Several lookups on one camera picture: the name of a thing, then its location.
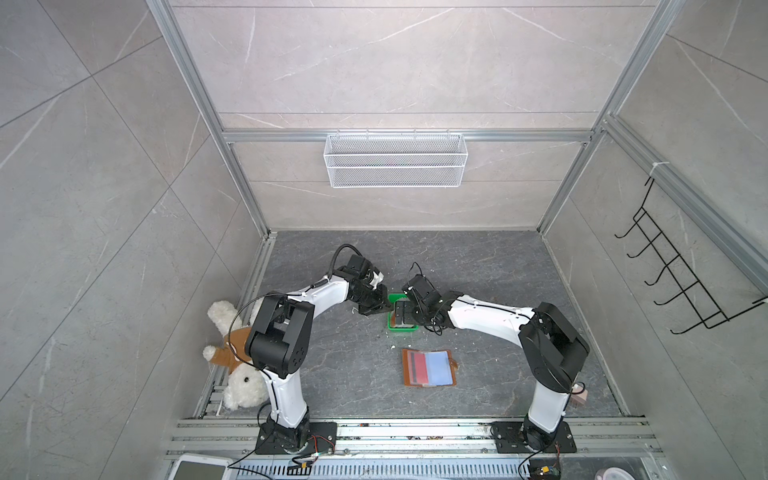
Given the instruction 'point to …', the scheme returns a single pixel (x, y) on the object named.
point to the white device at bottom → (201, 467)
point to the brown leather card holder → (433, 368)
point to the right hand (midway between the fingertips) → (406, 312)
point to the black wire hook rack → (681, 272)
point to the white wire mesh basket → (395, 161)
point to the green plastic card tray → (400, 314)
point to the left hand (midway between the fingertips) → (393, 302)
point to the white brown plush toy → (247, 385)
